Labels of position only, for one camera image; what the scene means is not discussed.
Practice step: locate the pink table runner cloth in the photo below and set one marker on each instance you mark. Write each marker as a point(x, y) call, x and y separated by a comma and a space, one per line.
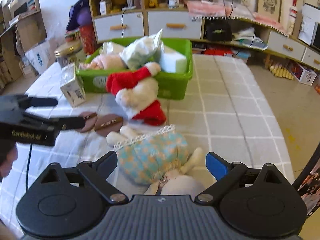
point(231, 11)

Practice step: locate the low tv cabinet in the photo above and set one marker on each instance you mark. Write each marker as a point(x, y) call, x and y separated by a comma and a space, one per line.
point(255, 37)

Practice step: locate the egg tray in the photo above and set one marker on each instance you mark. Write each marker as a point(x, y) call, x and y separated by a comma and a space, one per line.
point(278, 70)

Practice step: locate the white milk carton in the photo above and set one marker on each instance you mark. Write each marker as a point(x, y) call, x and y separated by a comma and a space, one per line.
point(71, 86)

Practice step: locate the purple plush toy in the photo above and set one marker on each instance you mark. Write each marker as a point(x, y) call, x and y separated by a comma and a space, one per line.
point(79, 15)

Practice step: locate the green plastic bin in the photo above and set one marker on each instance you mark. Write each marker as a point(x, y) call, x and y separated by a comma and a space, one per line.
point(171, 85)

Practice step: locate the pink plush towel toy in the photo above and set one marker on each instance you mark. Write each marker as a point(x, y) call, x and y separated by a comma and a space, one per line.
point(104, 62)

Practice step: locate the wooden shelf cabinet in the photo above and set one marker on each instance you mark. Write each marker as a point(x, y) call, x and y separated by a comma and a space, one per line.
point(136, 18)

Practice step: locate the black bag on shelf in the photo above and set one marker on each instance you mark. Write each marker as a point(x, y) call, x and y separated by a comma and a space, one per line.
point(217, 31)

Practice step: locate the bunny doll blue dress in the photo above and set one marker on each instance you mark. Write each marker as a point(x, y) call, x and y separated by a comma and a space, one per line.
point(159, 160)

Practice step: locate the white cloth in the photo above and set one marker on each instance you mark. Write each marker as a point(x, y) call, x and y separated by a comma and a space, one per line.
point(112, 48)
point(142, 50)

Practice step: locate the grey checked tablecloth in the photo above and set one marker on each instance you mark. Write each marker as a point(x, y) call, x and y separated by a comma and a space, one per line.
point(223, 111)

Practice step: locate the red santa plush toy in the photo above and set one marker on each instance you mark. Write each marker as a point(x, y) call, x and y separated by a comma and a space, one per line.
point(136, 94)

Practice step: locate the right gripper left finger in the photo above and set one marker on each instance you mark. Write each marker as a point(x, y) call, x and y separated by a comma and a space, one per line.
point(96, 174)

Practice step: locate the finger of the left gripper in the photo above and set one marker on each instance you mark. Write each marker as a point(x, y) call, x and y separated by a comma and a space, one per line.
point(39, 102)
point(67, 123)

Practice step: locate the red snack bucket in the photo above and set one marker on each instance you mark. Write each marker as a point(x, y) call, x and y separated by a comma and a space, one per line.
point(88, 39)

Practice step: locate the tin can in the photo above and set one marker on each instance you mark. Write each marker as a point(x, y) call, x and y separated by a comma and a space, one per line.
point(73, 35)

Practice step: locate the girl drawing frame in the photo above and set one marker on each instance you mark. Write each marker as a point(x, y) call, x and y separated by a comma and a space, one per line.
point(269, 8)

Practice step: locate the red shoe box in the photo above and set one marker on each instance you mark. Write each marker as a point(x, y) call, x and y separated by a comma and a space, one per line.
point(219, 51)

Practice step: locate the white foam sponge block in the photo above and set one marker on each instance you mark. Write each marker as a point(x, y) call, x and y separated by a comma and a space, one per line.
point(171, 61)

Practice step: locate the white mug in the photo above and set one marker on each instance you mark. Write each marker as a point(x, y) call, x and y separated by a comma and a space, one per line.
point(173, 4)

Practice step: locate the glass jar gold lid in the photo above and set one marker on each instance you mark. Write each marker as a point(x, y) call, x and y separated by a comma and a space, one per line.
point(70, 52)

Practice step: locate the brown round pad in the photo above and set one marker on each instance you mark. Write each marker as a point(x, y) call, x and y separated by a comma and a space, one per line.
point(108, 123)
point(90, 120)

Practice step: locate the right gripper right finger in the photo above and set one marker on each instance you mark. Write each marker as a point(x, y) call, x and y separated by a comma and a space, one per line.
point(227, 176)

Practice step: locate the white paper bag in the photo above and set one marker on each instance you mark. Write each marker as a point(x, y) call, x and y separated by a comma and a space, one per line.
point(42, 55)

